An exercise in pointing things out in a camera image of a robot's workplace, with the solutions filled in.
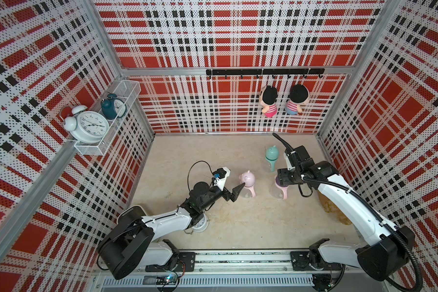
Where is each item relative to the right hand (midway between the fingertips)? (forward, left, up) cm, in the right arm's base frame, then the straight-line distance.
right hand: (289, 176), depth 79 cm
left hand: (0, +22, 0) cm, 22 cm away
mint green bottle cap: (+15, +5, -3) cm, 16 cm away
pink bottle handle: (-3, +16, -9) cm, 18 cm away
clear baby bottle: (-1, +18, -15) cm, 24 cm away
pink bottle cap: (0, +18, -2) cm, 18 cm away
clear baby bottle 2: (+11, +5, -10) cm, 16 cm away
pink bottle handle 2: (-3, +1, -7) cm, 8 cm away
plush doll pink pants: (+42, +5, +10) cm, 44 cm away
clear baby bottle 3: (-3, +4, -9) cm, 10 cm away
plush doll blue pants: (+40, -10, +14) cm, 44 cm away
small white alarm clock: (-17, +40, -14) cm, 46 cm away
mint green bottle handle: (+12, +4, -8) cm, 15 cm away
